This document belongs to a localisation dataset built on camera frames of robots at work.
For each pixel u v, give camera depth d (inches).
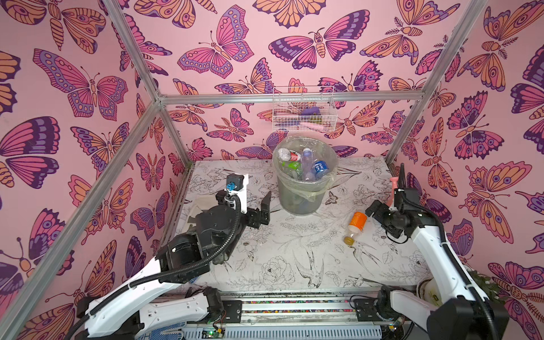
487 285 24.5
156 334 27.5
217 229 14.1
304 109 37.8
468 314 15.2
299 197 32.7
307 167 33.6
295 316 28.8
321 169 33.6
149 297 15.7
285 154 33.6
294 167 34.1
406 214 22.2
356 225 35.4
